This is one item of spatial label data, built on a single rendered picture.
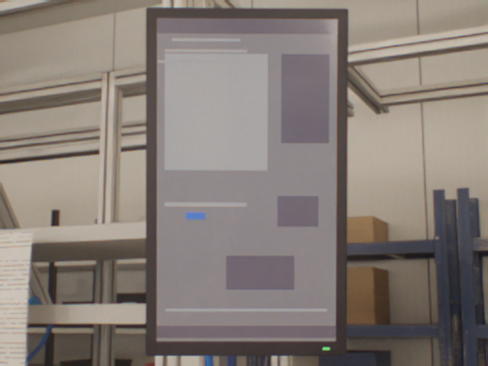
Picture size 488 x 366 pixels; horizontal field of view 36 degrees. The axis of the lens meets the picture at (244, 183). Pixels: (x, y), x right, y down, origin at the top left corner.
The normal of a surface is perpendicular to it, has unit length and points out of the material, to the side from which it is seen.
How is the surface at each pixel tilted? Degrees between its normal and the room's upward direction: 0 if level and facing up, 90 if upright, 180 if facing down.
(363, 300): 90
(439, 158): 90
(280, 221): 101
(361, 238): 90
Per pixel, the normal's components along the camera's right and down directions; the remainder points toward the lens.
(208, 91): 0.02, 0.01
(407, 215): -0.40, -0.16
